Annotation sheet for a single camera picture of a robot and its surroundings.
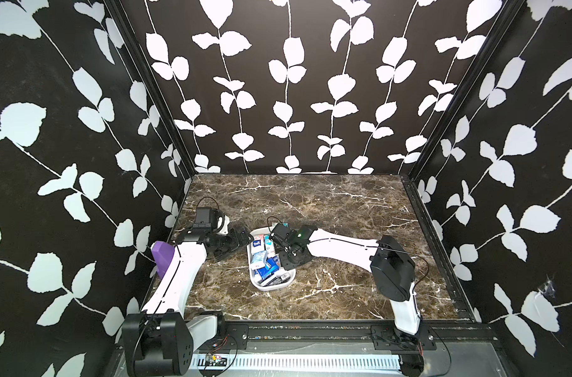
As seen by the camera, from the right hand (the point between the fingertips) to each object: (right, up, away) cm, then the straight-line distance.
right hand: (287, 260), depth 86 cm
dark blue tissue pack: (-5, -1, -2) cm, 6 cm away
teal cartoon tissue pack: (-7, +5, +2) cm, 8 cm away
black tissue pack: (-4, -6, -4) cm, 8 cm away
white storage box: (-12, -5, -2) cm, 13 cm away
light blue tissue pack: (-10, +1, -4) cm, 11 cm away
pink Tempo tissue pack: (-11, +6, +2) cm, 13 cm away
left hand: (-15, +9, -4) cm, 18 cm away
